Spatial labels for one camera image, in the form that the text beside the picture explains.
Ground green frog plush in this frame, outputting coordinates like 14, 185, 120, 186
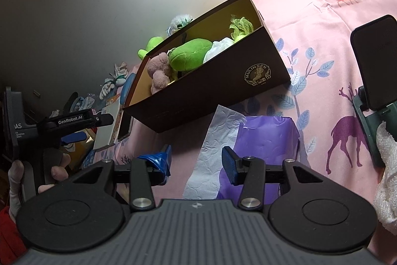
168, 38, 213, 72

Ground white fluffy towel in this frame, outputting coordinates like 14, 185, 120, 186
373, 122, 397, 235

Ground left hand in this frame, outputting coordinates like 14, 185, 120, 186
7, 152, 71, 224

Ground white paper towel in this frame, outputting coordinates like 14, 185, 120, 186
183, 106, 246, 200

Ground purple plastic bag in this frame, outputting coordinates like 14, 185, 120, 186
216, 116, 299, 205

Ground black smartphone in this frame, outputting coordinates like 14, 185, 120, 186
117, 114, 133, 142

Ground white book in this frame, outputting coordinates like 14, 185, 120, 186
94, 96, 122, 149

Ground pink teddy bear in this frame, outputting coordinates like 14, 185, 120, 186
147, 52, 172, 94

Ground brown cardboard shoe box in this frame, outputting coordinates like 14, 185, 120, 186
123, 0, 290, 132

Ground lime green plush toy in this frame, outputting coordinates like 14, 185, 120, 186
137, 36, 164, 60

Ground white cloth in box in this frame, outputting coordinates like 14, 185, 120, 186
203, 37, 234, 63

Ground green cabbage plush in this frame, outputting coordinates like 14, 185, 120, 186
229, 16, 254, 43

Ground white fluffy plush toy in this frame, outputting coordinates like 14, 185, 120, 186
167, 14, 193, 36

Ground pink printed bed sheet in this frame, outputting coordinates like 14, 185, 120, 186
91, 0, 396, 201

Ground black phone on stand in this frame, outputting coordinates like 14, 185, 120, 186
351, 14, 396, 110

